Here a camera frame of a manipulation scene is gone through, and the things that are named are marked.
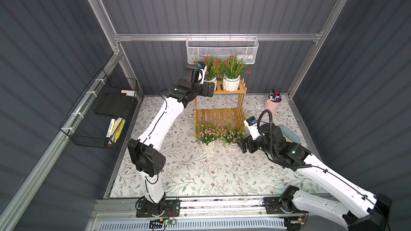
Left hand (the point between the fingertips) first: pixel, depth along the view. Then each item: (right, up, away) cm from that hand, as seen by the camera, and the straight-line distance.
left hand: (203, 82), depth 78 cm
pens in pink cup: (+45, -5, +24) cm, 51 cm away
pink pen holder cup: (+44, -9, +24) cm, 51 cm away
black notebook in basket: (-45, -10, +1) cm, 46 cm away
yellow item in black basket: (-38, -20, -8) cm, 43 cm away
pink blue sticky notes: (-40, -4, +6) cm, 41 cm away
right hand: (+20, -26, -4) cm, 33 cm away
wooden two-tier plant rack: (+14, -19, +29) cm, 37 cm away
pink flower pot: (+2, -28, +4) cm, 28 cm away
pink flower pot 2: (+13, -27, +2) cm, 30 cm away
